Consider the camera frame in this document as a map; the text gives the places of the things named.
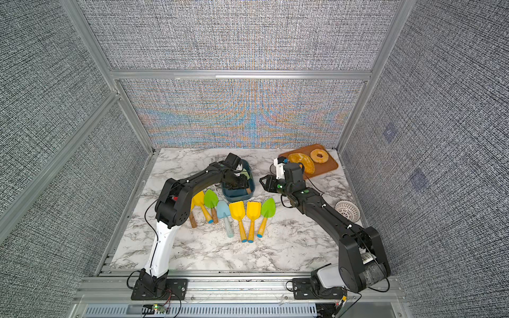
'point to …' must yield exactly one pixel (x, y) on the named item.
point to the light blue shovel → (223, 211)
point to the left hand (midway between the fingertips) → (248, 184)
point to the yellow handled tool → (237, 211)
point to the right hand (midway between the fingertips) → (263, 174)
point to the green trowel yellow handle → (268, 210)
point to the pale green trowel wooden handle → (248, 191)
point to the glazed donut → (314, 157)
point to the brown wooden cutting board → (320, 167)
